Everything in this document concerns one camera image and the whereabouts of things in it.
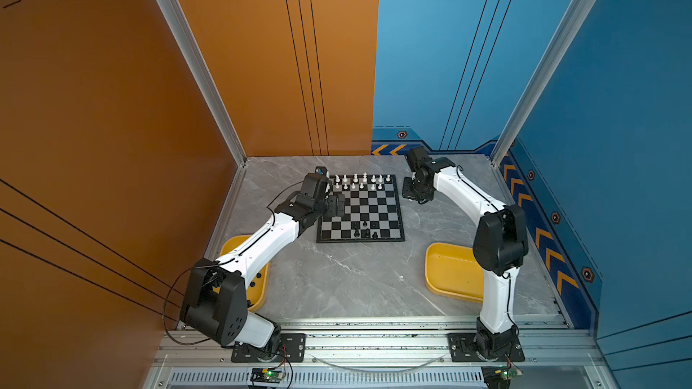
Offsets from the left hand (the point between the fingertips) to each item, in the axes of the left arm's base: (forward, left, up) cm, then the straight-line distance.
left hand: (331, 197), depth 87 cm
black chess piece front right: (-7, -15, -14) cm, 21 cm away
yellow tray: (-24, +22, -17) cm, 37 cm away
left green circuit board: (-46, +15, -18) cm, 52 cm away
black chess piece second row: (-1, -12, -14) cm, 18 cm away
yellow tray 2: (-18, -40, -15) cm, 46 cm away
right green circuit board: (-46, -47, -16) cm, 67 cm away
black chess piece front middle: (-6, -12, -13) cm, 19 cm away
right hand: (+6, -26, -6) cm, 28 cm away
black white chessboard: (+5, -14, -14) cm, 21 cm away
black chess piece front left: (-6, -9, -13) cm, 17 cm away
